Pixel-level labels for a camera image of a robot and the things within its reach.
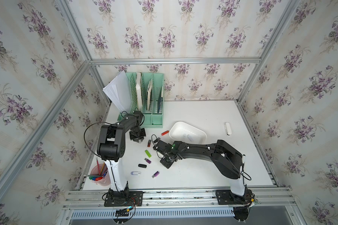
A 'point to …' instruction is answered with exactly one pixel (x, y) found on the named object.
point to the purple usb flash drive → (155, 175)
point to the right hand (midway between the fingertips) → (166, 162)
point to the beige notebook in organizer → (149, 94)
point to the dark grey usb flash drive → (157, 139)
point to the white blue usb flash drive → (190, 138)
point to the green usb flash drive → (148, 153)
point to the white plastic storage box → (181, 131)
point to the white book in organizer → (138, 90)
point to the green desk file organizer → (146, 93)
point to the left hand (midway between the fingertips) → (142, 140)
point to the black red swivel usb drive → (149, 143)
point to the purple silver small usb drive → (148, 161)
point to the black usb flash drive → (142, 166)
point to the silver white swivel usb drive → (135, 173)
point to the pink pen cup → (99, 174)
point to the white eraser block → (228, 128)
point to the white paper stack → (119, 90)
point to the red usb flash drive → (165, 132)
